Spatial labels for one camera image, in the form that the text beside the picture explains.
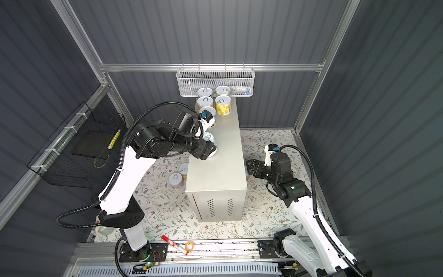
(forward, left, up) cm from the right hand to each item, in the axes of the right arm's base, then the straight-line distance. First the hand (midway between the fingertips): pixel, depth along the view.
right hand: (256, 164), depth 75 cm
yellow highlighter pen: (+8, +65, +7) cm, 66 cm away
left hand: (-1, +20, +16) cm, 25 cm away
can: (+8, +37, -16) cm, 41 cm away
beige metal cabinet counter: (-16, +16, +12) cm, 25 cm away
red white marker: (-27, +37, -21) cm, 51 cm away
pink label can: (+2, +41, -18) cm, 44 cm away
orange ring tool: (-29, +31, -22) cm, 48 cm away
